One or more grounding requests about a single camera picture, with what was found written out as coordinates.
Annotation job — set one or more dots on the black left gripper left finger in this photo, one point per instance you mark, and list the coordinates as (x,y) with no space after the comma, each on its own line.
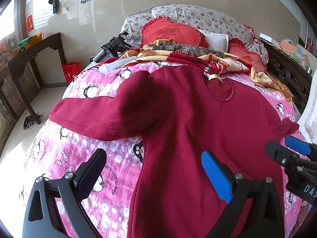
(42,218)

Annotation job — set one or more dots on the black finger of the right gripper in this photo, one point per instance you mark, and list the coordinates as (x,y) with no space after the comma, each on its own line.
(279,153)

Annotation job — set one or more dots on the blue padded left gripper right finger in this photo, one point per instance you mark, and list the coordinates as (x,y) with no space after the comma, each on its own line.
(265,217)

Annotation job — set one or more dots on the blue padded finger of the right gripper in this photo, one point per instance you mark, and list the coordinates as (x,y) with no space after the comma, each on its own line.
(302,147)

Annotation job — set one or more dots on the dark red fleece sweater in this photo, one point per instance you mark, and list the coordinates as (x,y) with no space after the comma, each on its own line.
(179,113)

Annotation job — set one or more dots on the white ornate chair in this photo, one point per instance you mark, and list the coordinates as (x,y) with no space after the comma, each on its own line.
(308,120)

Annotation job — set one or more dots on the pink penguin blanket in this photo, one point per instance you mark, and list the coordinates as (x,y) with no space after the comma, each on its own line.
(57,150)

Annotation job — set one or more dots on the dark carved wooden headboard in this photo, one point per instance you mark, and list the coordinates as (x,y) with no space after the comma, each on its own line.
(290,73)

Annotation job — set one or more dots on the dark slipper on floor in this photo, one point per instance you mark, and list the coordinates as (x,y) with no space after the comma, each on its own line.
(29,122)

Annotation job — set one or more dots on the orange red patterned blanket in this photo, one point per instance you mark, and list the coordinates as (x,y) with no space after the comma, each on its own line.
(211,64)

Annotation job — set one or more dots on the white small pillow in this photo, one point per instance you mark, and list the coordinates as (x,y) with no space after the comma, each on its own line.
(214,41)

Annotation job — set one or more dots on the dark floral garment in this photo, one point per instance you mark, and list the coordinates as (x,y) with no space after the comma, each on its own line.
(195,51)

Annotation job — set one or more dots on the floral grey pillow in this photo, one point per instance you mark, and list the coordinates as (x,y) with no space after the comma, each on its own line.
(199,17)

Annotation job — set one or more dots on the white tube on bed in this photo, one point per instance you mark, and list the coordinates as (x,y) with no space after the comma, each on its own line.
(110,66)

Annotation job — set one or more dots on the red heart pillow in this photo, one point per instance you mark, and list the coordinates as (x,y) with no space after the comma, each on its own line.
(163,28)

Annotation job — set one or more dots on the red box on floor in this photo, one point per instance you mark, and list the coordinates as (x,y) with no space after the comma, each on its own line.
(71,70)

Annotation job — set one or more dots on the dark wooden desk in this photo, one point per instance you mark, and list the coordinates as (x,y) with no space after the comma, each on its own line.
(25,77)

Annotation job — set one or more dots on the black tripod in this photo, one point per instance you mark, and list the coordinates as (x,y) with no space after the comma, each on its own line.
(112,48)

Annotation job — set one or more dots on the yellow basket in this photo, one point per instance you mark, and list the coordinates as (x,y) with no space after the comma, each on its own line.
(32,40)

